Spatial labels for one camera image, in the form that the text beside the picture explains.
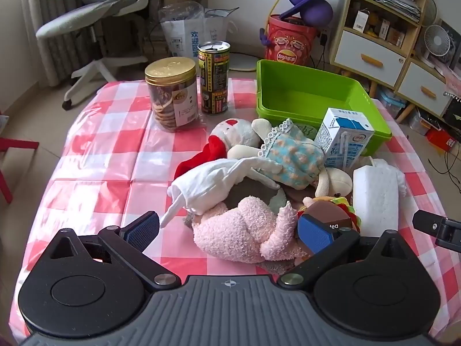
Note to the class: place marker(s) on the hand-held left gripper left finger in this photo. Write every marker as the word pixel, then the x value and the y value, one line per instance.
pixel 142 229

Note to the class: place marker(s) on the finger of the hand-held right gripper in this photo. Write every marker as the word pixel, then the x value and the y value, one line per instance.
pixel 437 229

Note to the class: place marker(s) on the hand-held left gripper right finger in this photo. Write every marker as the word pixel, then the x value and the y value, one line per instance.
pixel 317 232

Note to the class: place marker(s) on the white cloth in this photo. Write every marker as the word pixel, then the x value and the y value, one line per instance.
pixel 212 182

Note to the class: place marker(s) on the pink plush toy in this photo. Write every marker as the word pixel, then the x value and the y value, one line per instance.
pixel 230 230

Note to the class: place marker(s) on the green plastic bin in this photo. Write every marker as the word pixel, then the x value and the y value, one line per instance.
pixel 299 90

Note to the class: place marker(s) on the colourful burger plush toy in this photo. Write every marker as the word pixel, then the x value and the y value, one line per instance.
pixel 351 207

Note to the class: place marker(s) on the white foam block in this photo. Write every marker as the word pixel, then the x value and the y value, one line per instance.
pixel 374 198

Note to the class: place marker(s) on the red white checkered tablecloth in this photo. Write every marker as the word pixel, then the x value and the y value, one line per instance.
pixel 108 158

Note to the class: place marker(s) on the red box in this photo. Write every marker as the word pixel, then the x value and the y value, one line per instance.
pixel 439 137

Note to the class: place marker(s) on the blue white milk carton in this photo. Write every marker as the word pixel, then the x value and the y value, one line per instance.
pixel 342 137

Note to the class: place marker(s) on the clear storage box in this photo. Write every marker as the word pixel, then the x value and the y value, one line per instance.
pixel 390 101

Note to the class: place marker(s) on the gold lid cookie jar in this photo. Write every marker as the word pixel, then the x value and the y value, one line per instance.
pixel 173 93

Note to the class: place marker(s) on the red stool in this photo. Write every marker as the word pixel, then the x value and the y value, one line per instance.
pixel 14 146

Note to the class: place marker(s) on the black yellow drink can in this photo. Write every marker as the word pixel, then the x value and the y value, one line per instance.
pixel 214 79

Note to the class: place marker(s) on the wooden shelf cabinet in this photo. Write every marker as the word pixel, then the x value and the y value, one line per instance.
pixel 381 57

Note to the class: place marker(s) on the white round floor plate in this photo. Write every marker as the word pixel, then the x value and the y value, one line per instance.
pixel 243 61

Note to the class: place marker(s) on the white desk fan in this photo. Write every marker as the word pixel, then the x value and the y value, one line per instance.
pixel 436 41

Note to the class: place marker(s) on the red snack bucket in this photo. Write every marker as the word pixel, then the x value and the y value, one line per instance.
pixel 288 43

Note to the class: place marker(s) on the white paper bag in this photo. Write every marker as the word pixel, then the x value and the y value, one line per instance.
pixel 216 25

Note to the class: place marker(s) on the white office chair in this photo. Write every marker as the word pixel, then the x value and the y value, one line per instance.
pixel 75 18

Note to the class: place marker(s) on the purple jumping ball toy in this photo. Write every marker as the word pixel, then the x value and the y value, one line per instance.
pixel 317 7

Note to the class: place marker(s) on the stack of papers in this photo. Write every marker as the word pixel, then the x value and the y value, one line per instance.
pixel 398 0

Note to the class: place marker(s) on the white radiator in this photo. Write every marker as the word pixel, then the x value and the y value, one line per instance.
pixel 36 7

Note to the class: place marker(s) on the black wall charger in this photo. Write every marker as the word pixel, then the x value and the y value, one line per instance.
pixel 324 39

